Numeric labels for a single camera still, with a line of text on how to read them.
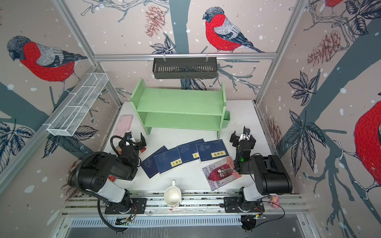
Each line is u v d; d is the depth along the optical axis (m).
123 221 0.71
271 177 0.45
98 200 0.69
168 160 0.88
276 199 0.73
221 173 0.84
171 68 1.07
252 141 0.85
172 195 0.75
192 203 0.76
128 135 0.76
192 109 0.80
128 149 0.71
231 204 0.73
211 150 0.93
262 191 0.43
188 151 0.92
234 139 0.83
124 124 1.07
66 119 0.71
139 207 0.73
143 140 0.85
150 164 0.88
